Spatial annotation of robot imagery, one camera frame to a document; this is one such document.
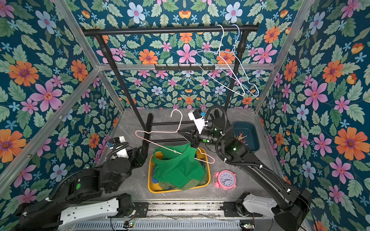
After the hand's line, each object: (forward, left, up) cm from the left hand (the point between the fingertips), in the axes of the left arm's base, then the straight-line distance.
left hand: (147, 150), depth 63 cm
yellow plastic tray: (-8, +3, -29) cm, 31 cm away
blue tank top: (-6, +2, -24) cm, 24 cm away
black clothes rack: (+43, +15, -28) cm, 54 cm away
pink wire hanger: (-4, -25, -2) cm, 26 cm away
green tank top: (-3, -11, -13) cm, 17 cm away
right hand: (+5, -17, +9) cm, 19 cm away
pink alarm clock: (-7, -38, -29) cm, 48 cm away
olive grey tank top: (-9, -18, -22) cm, 30 cm away
